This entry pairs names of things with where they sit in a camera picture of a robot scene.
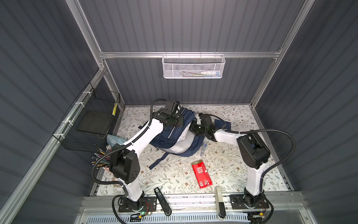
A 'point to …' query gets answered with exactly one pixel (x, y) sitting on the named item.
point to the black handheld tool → (163, 202)
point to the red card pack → (202, 174)
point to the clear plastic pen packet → (202, 150)
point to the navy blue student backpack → (178, 141)
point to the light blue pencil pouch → (113, 140)
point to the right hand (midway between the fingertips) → (187, 127)
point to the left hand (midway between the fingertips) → (180, 120)
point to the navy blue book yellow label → (219, 123)
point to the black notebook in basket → (95, 121)
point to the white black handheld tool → (220, 204)
